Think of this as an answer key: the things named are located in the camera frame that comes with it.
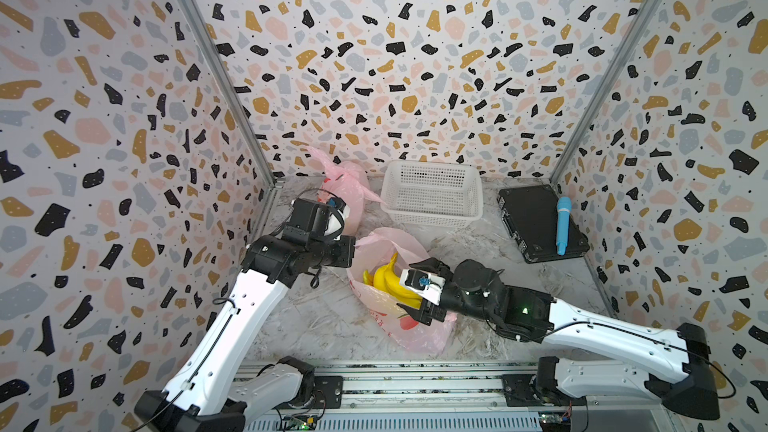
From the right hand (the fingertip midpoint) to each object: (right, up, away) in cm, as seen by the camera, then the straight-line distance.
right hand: (409, 281), depth 66 cm
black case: (+44, +14, +42) cm, 62 cm away
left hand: (-12, +7, +5) cm, 15 cm away
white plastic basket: (+10, +21, +51) cm, 56 cm away
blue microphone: (+54, +17, +36) cm, 67 cm away
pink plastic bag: (-19, +24, +29) cm, 43 cm away
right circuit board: (+35, -35, +6) cm, 50 cm away
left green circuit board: (-26, -34, +4) cm, 43 cm away
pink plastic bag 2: (-7, -11, +11) cm, 17 cm away
